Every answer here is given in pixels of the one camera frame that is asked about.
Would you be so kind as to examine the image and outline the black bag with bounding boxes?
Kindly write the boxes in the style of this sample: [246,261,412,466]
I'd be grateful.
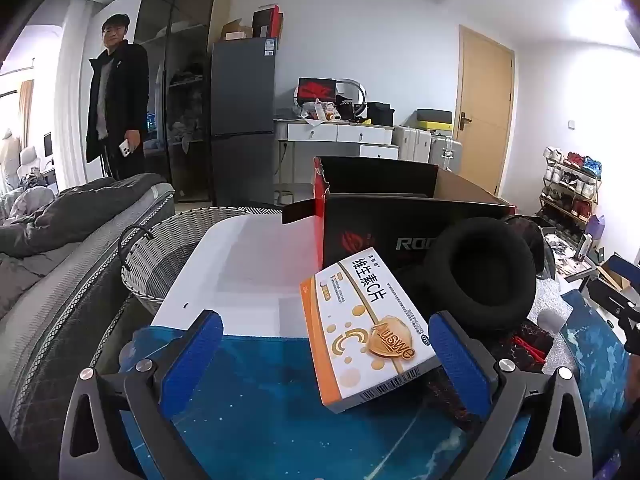
[366,102,395,127]

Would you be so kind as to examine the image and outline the large silver suitcase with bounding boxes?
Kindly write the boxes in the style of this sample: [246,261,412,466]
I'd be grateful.
[430,135,463,173]

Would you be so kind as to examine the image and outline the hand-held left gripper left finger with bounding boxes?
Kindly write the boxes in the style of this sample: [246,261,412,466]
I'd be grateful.
[60,309,224,480]

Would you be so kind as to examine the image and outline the shoe rack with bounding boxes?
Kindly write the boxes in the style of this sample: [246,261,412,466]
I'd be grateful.
[537,146,603,233]

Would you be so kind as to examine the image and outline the round-top mirror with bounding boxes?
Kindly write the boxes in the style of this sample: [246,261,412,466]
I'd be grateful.
[335,78,367,116]

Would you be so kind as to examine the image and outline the grey blanket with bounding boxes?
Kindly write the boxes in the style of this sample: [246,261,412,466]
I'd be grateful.
[0,172,168,321]

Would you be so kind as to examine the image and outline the open brown cardboard box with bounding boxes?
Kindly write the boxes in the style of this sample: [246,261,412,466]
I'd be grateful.
[220,19,253,42]

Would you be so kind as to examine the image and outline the grey fridge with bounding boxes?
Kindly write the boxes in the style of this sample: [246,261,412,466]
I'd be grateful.
[210,37,277,208]

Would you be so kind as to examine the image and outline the wooden door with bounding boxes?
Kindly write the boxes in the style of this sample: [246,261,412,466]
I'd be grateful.
[457,25,516,196]

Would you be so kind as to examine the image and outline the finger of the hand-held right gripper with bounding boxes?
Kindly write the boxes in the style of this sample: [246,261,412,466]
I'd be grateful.
[619,304,640,357]

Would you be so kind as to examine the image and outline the flat red and black box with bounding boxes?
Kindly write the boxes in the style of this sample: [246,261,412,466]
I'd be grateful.
[297,77,336,106]

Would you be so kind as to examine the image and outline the white dresser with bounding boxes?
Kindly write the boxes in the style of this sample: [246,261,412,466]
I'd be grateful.
[274,119,401,196]

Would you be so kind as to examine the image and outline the blue sky-print desk mat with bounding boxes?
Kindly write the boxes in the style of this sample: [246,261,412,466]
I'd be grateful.
[90,285,633,480]

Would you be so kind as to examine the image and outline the tall black and red box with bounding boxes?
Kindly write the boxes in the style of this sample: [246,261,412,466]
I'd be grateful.
[251,5,283,40]

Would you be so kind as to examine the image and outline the yellow and black case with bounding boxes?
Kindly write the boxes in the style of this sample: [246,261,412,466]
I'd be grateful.
[416,108,454,133]

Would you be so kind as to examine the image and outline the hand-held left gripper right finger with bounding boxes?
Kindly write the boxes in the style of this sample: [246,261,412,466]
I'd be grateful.
[427,310,593,480]

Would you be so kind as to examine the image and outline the black over-ear headphones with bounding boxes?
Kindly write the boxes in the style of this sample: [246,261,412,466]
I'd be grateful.
[400,215,557,343]

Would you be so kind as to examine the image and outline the black and red cardboard box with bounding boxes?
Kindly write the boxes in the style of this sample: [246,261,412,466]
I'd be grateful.
[281,156,518,273]

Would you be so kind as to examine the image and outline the small silver suitcase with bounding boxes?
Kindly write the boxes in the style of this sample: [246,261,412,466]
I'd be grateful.
[392,125,432,162]

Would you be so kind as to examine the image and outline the white bubble wrap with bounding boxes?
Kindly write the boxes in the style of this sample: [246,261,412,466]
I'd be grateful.
[530,280,581,377]

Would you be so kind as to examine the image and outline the grey wicker basket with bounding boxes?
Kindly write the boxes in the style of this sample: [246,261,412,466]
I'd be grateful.
[120,206,286,315]

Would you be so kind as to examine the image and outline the orange and white medicine box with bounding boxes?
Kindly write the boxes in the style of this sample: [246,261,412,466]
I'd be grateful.
[300,247,443,414]

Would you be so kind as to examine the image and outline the dark glass wardrobe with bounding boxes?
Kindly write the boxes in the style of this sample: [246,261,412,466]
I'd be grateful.
[132,0,223,206]

